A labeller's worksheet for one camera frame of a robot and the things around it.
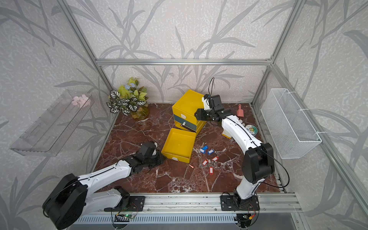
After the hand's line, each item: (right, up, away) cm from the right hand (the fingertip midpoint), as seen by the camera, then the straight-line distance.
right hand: (197, 113), depth 86 cm
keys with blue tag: (+4, -24, +7) cm, 26 cm away
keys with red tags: (+8, -31, +3) cm, 32 cm away
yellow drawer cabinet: (-8, +3, +4) cm, 10 cm away
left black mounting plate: (-32, -47, -13) cm, 59 cm away
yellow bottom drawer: (-12, -22, +10) cm, 27 cm away
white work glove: (+21, -14, +15) cm, 29 cm away
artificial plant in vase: (-43, +9, +4) cm, 44 cm away
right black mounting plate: (+16, -47, -13) cm, 51 cm away
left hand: (-18, -27, -1) cm, 33 cm away
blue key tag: (+9, -25, +7) cm, 28 cm away
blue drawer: (-8, -6, +6) cm, 11 cm away
